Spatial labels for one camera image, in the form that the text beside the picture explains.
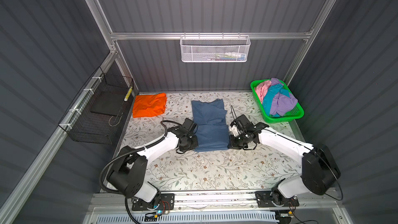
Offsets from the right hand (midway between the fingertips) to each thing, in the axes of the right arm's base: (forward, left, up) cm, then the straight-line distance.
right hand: (229, 147), depth 84 cm
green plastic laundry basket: (+26, -47, -3) cm, 54 cm away
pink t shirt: (+42, -26, +3) cm, 49 cm away
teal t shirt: (+35, -32, +1) cm, 47 cm away
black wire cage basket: (+6, +64, +23) cm, 69 cm away
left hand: (+2, +19, -1) cm, 19 cm away
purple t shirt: (+33, -39, -2) cm, 51 cm away
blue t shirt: (+12, +9, -5) cm, 16 cm away
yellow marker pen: (+21, +55, +22) cm, 62 cm away
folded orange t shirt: (+34, +54, -3) cm, 64 cm away
